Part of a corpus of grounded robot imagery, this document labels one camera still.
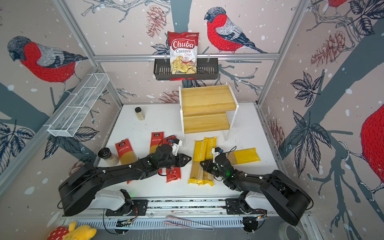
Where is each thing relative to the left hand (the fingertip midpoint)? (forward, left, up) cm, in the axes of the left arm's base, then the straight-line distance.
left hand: (190, 160), depth 78 cm
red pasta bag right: (-4, +10, -10) cm, 15 cm away
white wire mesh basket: (+12, +60, +19) cm, 64 cm away
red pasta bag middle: (+19, +23, -9) cm, 31 cm away
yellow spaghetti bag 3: (+7, -33, -10) cm, 35 cm away
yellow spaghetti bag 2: (+13, -13, -7) cm, 20 cm away
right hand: (0, -4, -8) cm, 9 cm away
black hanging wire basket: (+52, -10, +22) cm, 57 cm away
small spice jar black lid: (+38, +38, -5) cm, 54 cm away
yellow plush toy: (-30, +47, -5) cm, 56 cm away
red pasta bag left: (+10, +42, -11) cm, 44 cm away
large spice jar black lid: (+3, +46, -4) cm, 47 cm away
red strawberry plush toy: (-30, +57, -5) cm, 64 cm away
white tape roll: (-30, -41, -7) cm, 52 cm away
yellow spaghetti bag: (+8, -6, -7) cm, 12 cm away
